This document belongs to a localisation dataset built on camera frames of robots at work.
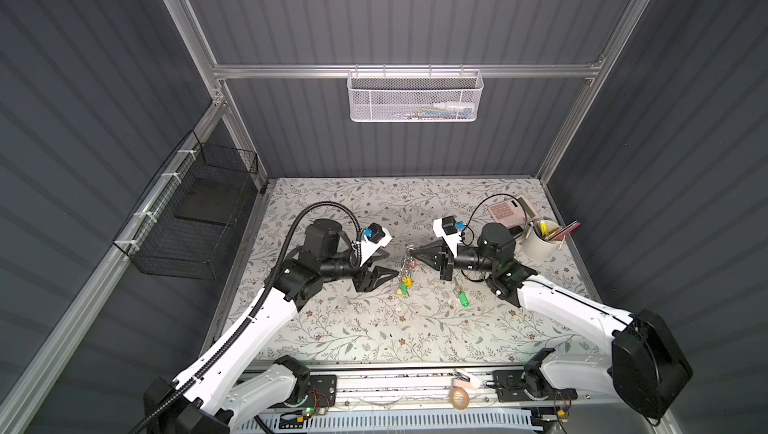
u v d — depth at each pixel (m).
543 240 0.89
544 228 0.94
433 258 0.68
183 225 0.73
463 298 0.89
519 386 0.71
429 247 0.69
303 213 0.58
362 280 0.61
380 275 0.61
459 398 0.73
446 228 0.62
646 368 0.39
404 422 0.77
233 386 0.43
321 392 0.73
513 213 1.08
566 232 0.90
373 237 0.59
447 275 0.66
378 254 0.70
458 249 0.66
